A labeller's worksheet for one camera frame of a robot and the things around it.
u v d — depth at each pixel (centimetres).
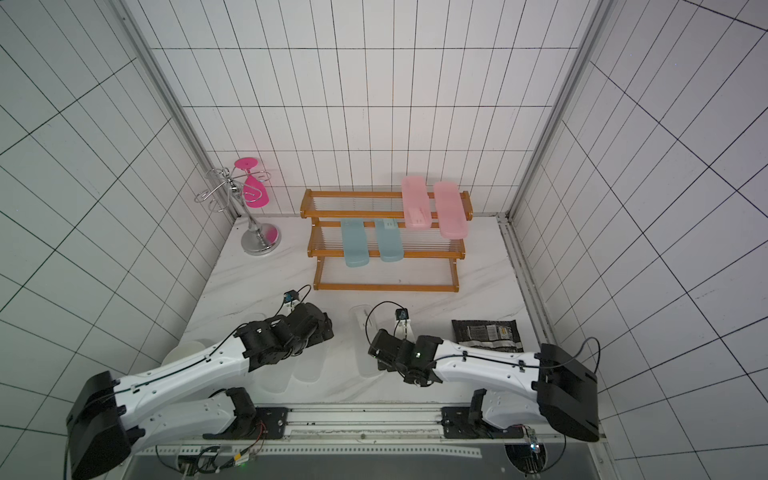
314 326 62
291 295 72
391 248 88
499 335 86
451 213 79
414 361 56
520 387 43
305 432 73
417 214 79
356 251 88
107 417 39
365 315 91
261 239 111
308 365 82
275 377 80
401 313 72
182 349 82
